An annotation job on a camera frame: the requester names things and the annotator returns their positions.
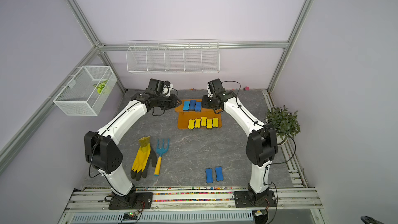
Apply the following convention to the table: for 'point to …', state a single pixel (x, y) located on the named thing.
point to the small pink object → (247, 88)
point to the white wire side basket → (88, 90)
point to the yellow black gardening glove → (144, 154)
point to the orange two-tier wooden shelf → (193, 115)
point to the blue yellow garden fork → (160, 151)
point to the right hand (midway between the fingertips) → (203, 102)
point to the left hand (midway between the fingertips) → (181, 103)
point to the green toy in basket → (101, 86)
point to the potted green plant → (286, 122)
